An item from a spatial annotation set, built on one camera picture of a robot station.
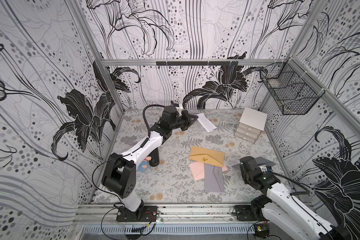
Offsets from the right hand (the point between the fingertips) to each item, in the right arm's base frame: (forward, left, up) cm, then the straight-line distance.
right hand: (241, 164), depth 85 cm
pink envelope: (-2, +25, -5) cm, 25 cm away
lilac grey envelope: (-9, +16, -4) cm, 19 cm away
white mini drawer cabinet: (+21, -8, +10) cm, 25 cm away
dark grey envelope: (+4, -15, -6) cm, 16 cm away
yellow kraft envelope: (+5, +20, 0) cm, 20 cm away
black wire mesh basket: (+36, -33, +25) cm, 55 cm away
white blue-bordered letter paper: (+14, +20, +19) cm, 31 cm away
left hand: (+16, +25, +23) cm, 37 cm away
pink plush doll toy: (-1, +56, +3) cm, 56 cm away
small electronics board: (-31, -4, -6) cm, 32 cm away
